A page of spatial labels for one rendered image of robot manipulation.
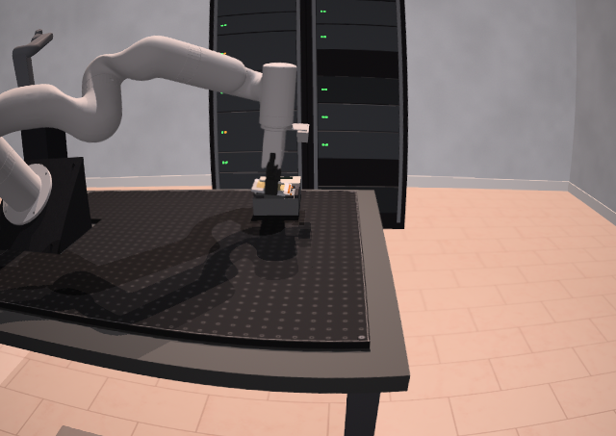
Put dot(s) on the white cassette with orange tabs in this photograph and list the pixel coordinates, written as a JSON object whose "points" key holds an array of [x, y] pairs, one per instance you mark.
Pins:
{"points": [[283, 190]]}

